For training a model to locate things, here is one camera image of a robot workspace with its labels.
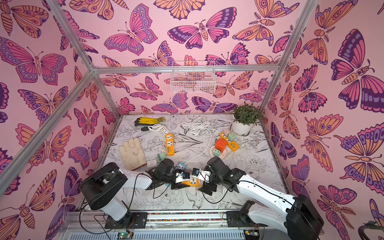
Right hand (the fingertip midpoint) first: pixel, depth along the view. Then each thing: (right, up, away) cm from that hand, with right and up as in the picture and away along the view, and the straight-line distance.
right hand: (200, 180), depth 79 cm
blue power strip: (-11, +5, +10) cm, 16 cm away
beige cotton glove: (-44, +10, +18) cm, 48 cm away
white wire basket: (-4, +61, +17) cm, 63 cm away
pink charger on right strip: (+18, +25, +21) cm, 38 cm away
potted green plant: (+28, +36, +13) cm, 47 cm away
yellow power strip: (-20, +16, +20) cm, 33 cm away
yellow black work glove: (-43, +34, +37) cm, 65 cm away
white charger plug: (-29, +6, +13) cm, 33 cm away
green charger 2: (+21, +22, +19) cm, 35 cm away
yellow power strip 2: (-3, -2, +4) cm, 6 cm away
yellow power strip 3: (+22, +16, +20) cm, 34 cm away
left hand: (-6, -1, +7) cm, 10 cm away
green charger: (+10, +13, +12) cm, 20 cm away
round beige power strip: (+15, +11, +15) cm, 24 cm away
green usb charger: (-24, +10, +16) cm, 30 cm away
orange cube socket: (+13, +17, +13) cm, 25 cm away
